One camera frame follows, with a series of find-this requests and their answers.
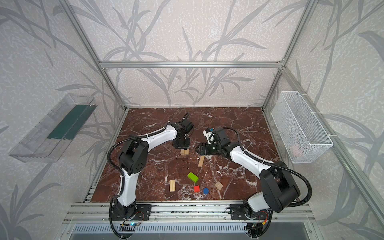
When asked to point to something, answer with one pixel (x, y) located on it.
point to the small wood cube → (218, 185)
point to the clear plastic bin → (46, 142)
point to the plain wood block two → (182, 152)
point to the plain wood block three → (201, 160)
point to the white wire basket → (302, 135)
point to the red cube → (196, 188)
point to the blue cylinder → (206, 190)
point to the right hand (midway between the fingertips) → (199, 144)
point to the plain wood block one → (186, 152)
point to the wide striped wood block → (172, 185)
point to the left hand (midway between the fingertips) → (187, 143)
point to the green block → (192, 177)
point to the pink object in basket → (297, 151)
